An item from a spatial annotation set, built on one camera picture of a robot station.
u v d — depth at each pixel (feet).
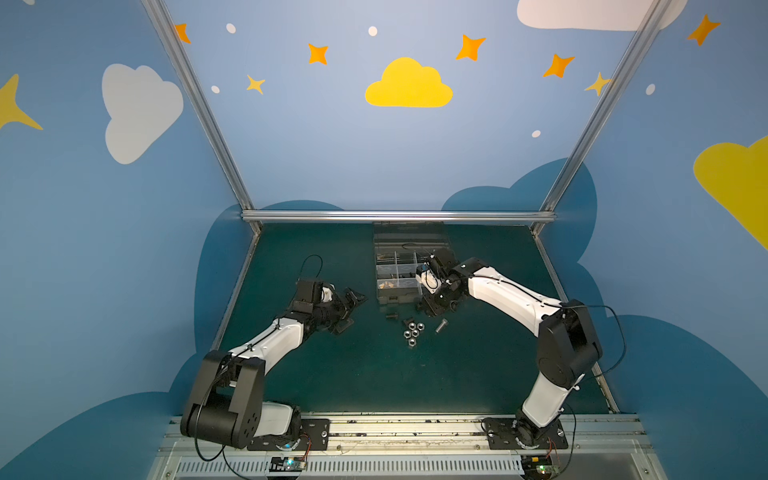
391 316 3.13
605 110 2.83
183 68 2.52
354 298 2.62
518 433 2.22
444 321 3.06
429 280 2.66
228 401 1.38
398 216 3.97
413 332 3.03
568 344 1.55
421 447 2.41
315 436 2.46
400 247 2.55
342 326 2.83
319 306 2.44
